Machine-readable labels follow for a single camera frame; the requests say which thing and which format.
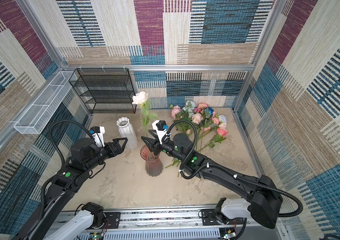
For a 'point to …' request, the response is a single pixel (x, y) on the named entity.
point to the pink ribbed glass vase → (153, 167)
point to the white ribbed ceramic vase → (127, 131)
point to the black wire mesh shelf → (105, 90)
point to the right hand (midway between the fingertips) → (145, 136)
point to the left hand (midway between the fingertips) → (122, 139)
